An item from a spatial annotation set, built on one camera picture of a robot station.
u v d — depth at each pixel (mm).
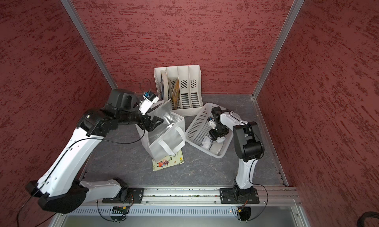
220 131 829
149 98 533
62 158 380
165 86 924
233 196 727
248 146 516
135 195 741
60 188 367
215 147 875
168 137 741
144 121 564
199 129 1001
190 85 1175
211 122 917
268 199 696
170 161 852
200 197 756
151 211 774
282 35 849
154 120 569
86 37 864
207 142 898
